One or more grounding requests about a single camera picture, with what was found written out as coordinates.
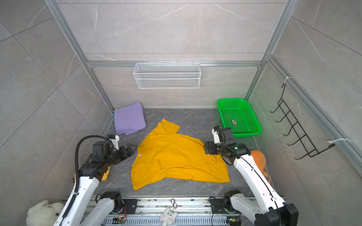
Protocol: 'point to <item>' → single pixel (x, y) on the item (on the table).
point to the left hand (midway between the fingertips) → (133, 147)
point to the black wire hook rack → (307, 143)
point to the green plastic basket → (236, 114)
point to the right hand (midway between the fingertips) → (212, 146)
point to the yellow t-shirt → (166, 155)
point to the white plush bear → (45, 214)
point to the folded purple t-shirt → (129, 119)
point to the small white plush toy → (168, 218)
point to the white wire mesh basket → (167, 76)
